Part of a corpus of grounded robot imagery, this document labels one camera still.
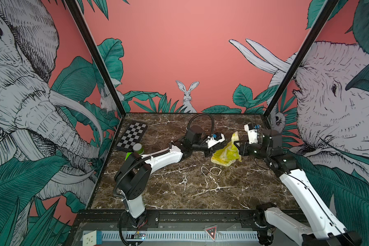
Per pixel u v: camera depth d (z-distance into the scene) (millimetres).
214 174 892
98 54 874
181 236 701
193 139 661
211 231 703
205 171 904
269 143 539
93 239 649
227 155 801
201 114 593
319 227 387
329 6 687
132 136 1035
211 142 688
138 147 956
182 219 747
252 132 654
